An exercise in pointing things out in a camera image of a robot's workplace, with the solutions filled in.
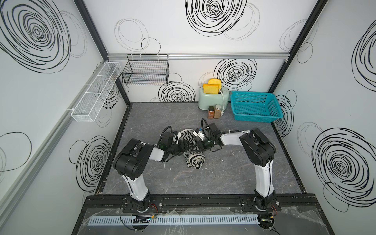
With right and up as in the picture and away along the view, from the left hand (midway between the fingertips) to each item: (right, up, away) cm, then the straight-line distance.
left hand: (190, 148), depth 91 cm
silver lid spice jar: (+20, +23, +14) cm, 33 cm away
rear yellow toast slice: (+18, +45, +14) cm, 51 cm away
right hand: (+2, -2, 0) cm, 3 cm away
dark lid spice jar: (+15, +23, +14) cm, 31 cm away
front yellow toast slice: (+13, +40, +11) cm, 44 cm away
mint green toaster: (+12, +32, +15) cm, 37 cm away
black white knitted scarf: (+2, -2, -10) cm, 11 cm away
